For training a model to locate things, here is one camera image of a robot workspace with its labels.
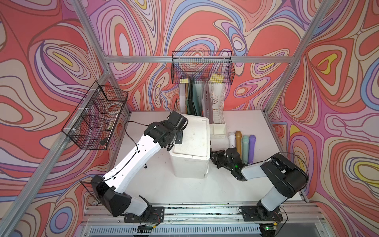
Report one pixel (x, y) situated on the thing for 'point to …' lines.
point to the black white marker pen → (145, 166)
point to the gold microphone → (238, 134)
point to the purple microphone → (252, 138)
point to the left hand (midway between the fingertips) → (177, 137)
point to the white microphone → (232, 139)
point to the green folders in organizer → (194, 102)
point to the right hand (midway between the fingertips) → (207, 156)
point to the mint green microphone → (245, 138)
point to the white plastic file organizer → (213, 104)
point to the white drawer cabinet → (190, 159)
